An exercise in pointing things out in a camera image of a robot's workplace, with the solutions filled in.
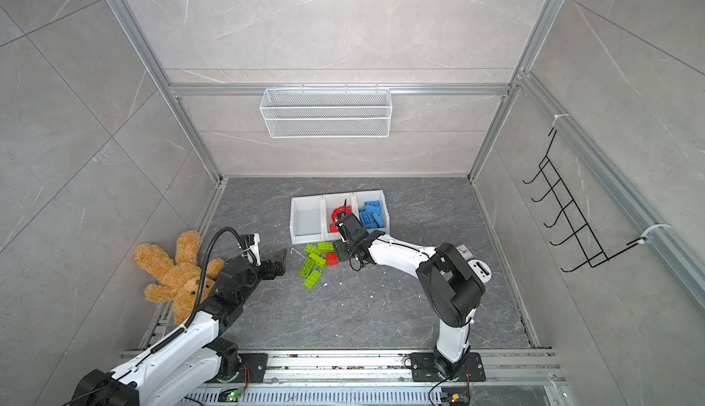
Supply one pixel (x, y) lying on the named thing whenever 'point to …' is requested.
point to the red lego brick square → (331, 259)
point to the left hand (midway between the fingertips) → (272, 245)
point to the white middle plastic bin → (330, 203)
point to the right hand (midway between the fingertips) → (344, 243)
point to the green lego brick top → (325, 247)
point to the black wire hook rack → (594, 253)
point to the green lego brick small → (312, 278)
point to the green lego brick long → (318, 259)
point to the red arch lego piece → (335, 212)
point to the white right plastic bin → (363, 197)
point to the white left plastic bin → (307, 222)
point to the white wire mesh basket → (325, 113)
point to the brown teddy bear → (179, 279)
